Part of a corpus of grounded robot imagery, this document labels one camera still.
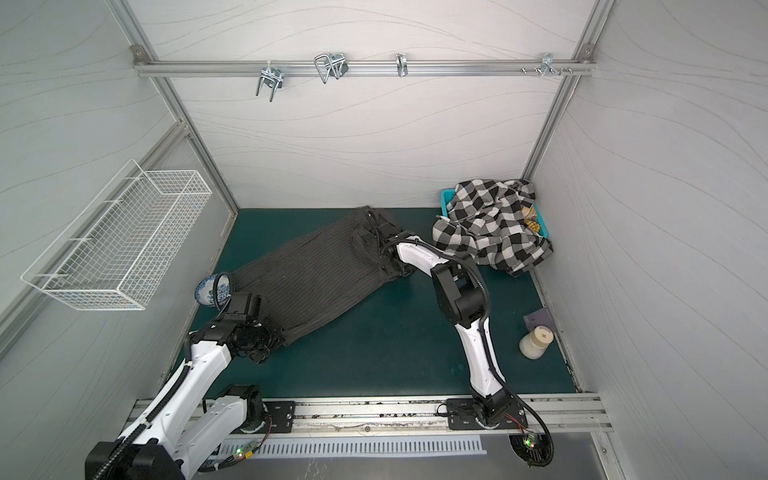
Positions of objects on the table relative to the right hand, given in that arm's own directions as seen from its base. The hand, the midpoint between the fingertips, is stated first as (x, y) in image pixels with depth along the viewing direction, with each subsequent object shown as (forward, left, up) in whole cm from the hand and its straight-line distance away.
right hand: (407, 261), depth 102 cm
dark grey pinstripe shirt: (-8, +29, +1) cm, 30 cm away
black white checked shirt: (+14, -27, +7) cm, 31 cm away
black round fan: (-51, -33, -5) cm, 60 cm away
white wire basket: (-23, +68, +33) cm, 78 cm away
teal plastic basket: (+26, -14, +8) cm, 31 cm away
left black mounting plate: (-48, +30, -1) cm, 57 cm away
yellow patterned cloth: (+16, -43, +7) cm, 47 cm away
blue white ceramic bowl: (-16, +64, +3) cm, 66 cm away
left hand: (-28, +32, +4) cm, 43 cm away
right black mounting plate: (-45, -15, -1) cm, 48 cm away
